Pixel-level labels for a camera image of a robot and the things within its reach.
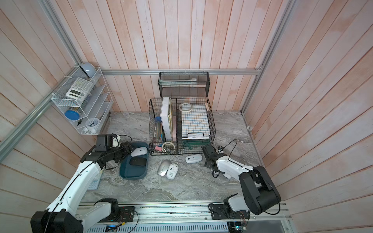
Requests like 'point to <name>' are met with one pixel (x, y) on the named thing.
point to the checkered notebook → (195, 121)
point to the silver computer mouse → (163, 167)
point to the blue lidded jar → (72, 115)
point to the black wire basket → (180, 126)
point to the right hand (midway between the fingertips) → (214, 163)
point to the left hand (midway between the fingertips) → (133, 151)
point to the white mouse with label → (172, 171)
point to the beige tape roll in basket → (170, 142)
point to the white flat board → (165, 114)
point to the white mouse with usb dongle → (194, 158)
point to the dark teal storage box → (135, 167)
